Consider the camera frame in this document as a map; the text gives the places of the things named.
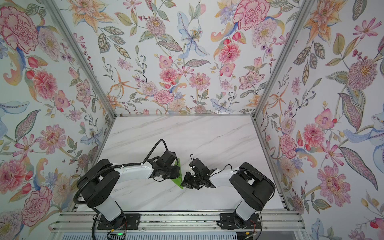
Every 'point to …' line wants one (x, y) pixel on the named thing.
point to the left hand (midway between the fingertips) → (182, 176)
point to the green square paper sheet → (178, 180)
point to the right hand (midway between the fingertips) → (179, 184)
